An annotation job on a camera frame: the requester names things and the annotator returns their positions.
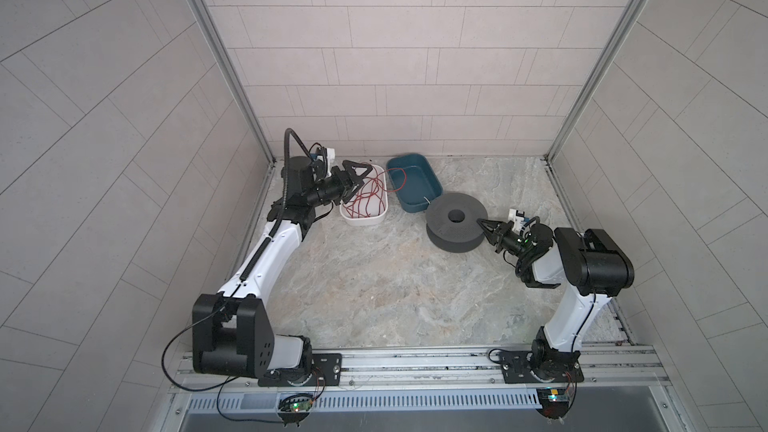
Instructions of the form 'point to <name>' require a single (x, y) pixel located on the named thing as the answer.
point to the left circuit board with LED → (295, 411)
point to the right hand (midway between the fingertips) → (478, 223)
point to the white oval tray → (375, 209)
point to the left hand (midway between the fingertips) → (373, 172)
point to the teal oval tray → (414, 180)
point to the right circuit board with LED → (554, 401)
